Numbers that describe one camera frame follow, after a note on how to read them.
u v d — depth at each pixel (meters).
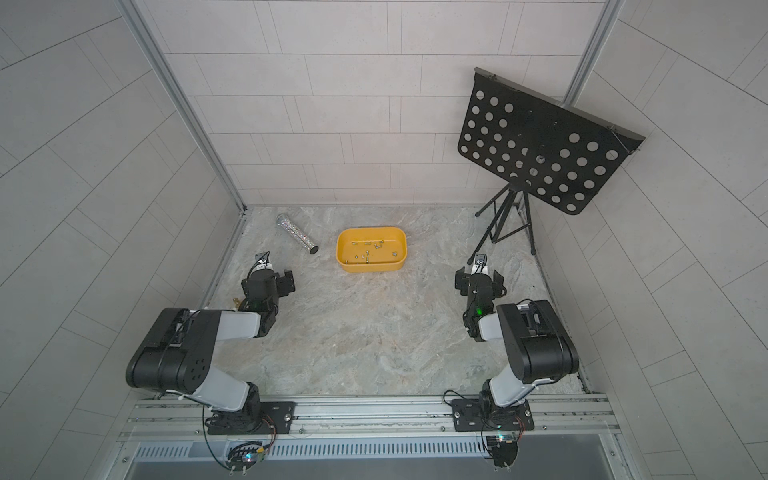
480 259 0.79
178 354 0.44
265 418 0.69
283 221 1.08
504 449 0.69
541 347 0.45
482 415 0.71
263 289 0.70
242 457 0.65
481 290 0.70
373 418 0.72
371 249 1.05
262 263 0.77
